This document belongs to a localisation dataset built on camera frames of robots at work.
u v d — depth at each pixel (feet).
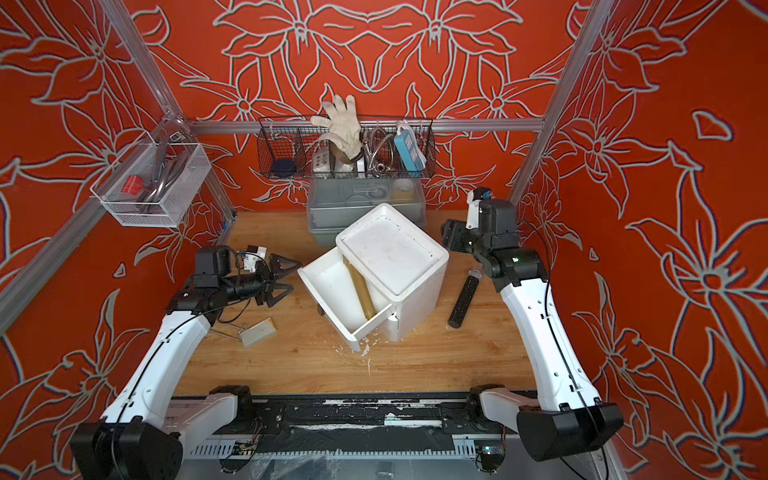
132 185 2.33
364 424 2.39
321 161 3.09
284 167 3.40
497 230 1.64
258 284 2.14
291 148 3.30
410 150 2.87
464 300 3.06
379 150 2.73
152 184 2.50
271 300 2.33
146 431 1.23
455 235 2.01
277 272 2.14
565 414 1.19
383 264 2.53
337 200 3.15
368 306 2.45
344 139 2.95
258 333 2.85
